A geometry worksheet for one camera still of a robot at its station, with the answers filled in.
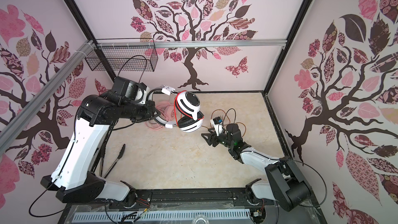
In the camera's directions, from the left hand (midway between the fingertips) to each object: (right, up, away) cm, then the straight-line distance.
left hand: (158, 116), depth 63 cm
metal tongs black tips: (-32, -29, +19) cm, 47 cm away
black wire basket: (-32, +36, +32) cm, 58 cm away
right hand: (+20, -9, +21) cm, 31 cm away
